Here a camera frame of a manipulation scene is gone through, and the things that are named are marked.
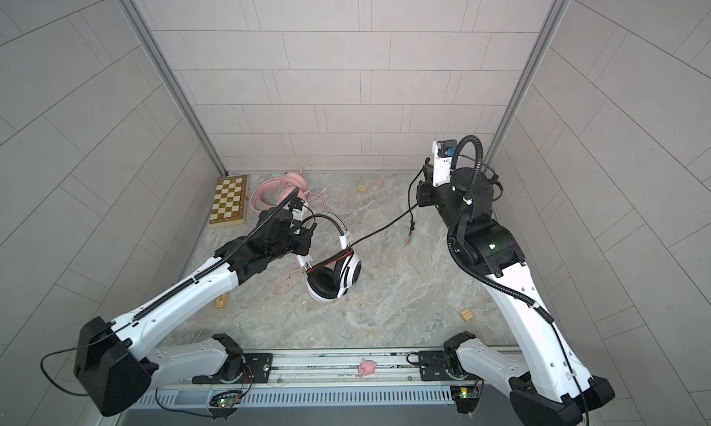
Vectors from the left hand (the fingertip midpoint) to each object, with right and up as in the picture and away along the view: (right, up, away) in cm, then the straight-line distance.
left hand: (320, 230), depth 78 cm
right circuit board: (+38, -40, -10) cm, 56 cm away
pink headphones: (-17, +14, +29) cm, 36 cm away
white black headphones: (+4, -12, -8) cm, 15 cm away
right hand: (+26, +17, -15) cm, 35 cm away
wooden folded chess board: (-38, +6, +24) cm, 46 cm away
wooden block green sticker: (+11, +12, +33) cm, 37 cm away
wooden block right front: (+42, -24, +1) cm, 48 cm away
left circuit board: (-19, -39, -14) cm, 45 cm away
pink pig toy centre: (+13, -34, -8) cm, 37 cm away
